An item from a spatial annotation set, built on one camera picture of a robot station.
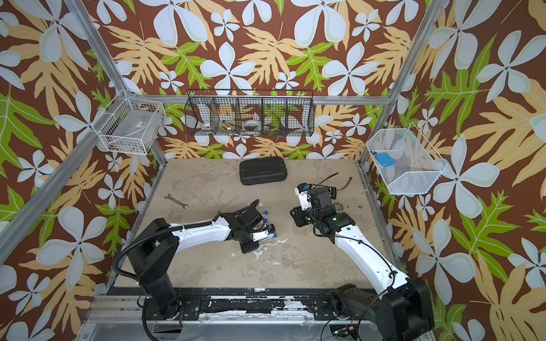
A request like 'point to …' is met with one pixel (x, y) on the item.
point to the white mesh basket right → (406, 162)
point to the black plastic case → (262, 170)
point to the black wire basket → (255, 113)
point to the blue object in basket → (385, 160)
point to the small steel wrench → (176, 201)
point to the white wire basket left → (129, 125)
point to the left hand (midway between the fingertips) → (257, 240)
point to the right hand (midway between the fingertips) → (293, 209)
